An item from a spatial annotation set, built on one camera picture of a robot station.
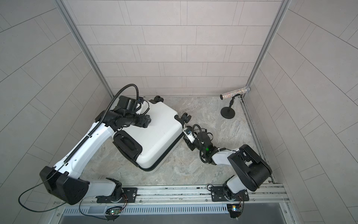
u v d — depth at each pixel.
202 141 0.66
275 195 0.72
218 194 0.71
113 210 0.64
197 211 0.74
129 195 0.71
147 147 0.69
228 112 1.05
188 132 0.74
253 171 0.43
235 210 0.68
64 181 0.36
